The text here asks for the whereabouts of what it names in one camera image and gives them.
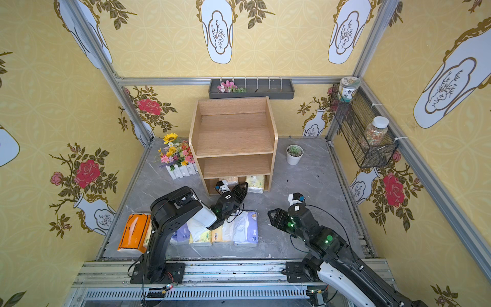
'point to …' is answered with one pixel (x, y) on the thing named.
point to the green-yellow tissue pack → (148, 235)
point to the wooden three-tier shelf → (233, 140)
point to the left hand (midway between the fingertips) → (243, 183)
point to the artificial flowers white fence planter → (176, 156)
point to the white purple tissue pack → (245, 228)
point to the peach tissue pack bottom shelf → (232, 180)
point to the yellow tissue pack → (195, 229)
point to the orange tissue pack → (135, 233)
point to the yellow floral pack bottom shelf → (256, 184)
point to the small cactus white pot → (294, 153)
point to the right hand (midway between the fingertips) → (273, 213)
